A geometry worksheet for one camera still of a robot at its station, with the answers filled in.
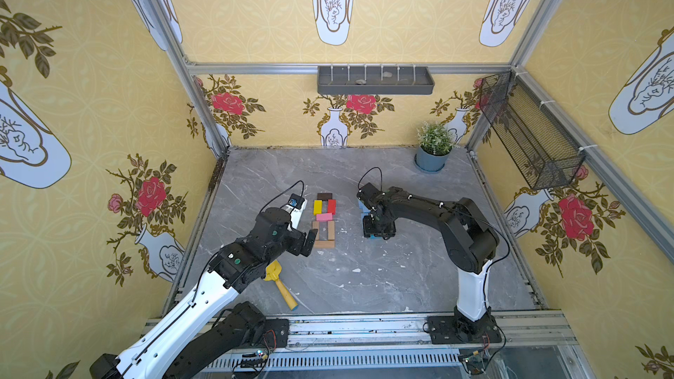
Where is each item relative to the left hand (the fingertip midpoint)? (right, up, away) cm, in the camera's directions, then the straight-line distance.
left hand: (305, 224), depth 75 cm
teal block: (+21, -6, +11) cm, 24 cm away
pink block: (+4, -2, +23) cm, 23 cm away
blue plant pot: (+46, +19, +31) cm, 59 cm away
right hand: (+21, -9, +20) cm, 30 cm away
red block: (+7, +1, +28) cm, 29 cm away
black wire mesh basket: (+74, +20, +7) cm, 77 cm away
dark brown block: (+3, +5, +30) cm, 30 cm away
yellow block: (+1, +1, +26) cm, 26 cm away
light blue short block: (+18, +1, +12) cm, 22 cm away
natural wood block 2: (+7, -6, +20) cm, 22 cm away
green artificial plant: (+46, +28, +26) cm, 60 cm away
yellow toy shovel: (-12, -17, +8) cm, 22 cm away
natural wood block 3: (+5, -10, +17) cm, 20 cm away
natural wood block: (+1, -5, +20) cm, 21 cm away
